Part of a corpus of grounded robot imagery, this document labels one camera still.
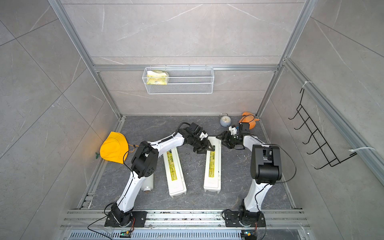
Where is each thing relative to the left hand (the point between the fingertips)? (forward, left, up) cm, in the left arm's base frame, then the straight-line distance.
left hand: (213, 150), depth 91 cm
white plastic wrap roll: (-19, +38, -1) cm, 42 cm away
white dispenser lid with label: (-11, +2, 0) cm, 11 cm away
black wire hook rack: (-19, -44, +24) cm, 54 cm away
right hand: (+8, -5, 0) cm, 10 cm away
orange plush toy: (+27, -30, -1) cm, 40 cm away
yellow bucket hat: (+9, +68, -8) cm, 69 cm away
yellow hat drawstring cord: (+9, +53, -7) cm, 54 cm away
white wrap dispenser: (-15, +23, +1) cm, 27 cm away
